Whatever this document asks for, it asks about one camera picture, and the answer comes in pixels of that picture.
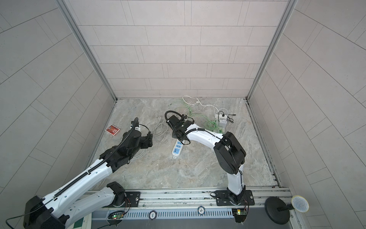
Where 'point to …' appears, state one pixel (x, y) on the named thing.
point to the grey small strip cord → (159, 130)
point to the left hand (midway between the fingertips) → (150, 134)
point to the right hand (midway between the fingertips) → (178, 134)
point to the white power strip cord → (203, 105)
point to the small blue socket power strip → (177, 148)
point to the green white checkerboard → (86, 223)
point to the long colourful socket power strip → (220, 127)
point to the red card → (112, 130)
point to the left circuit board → (116, 215)
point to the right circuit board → (240, 214)
